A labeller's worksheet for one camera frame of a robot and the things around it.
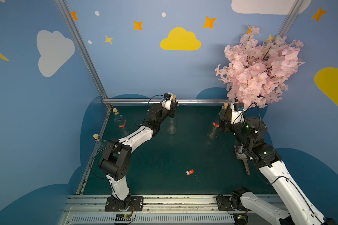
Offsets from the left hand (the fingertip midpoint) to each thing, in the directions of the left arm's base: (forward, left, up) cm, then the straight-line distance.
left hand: (175, 98), depth 83 cm
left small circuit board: (-57, +26, -33) cm, 71 cm away
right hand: (-16, -27, +7) cm, 32 cm away
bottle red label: (-35, -9, -29) cm, 46 cm away
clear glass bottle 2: (-6, -29, -27) cm, 41 cm away
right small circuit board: (-56, -36, -33) cm, 75 cm away
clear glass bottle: (-2, +2, -25) cm, 25 cm away
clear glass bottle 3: (-7, +35, -15) cm, 39 cm away
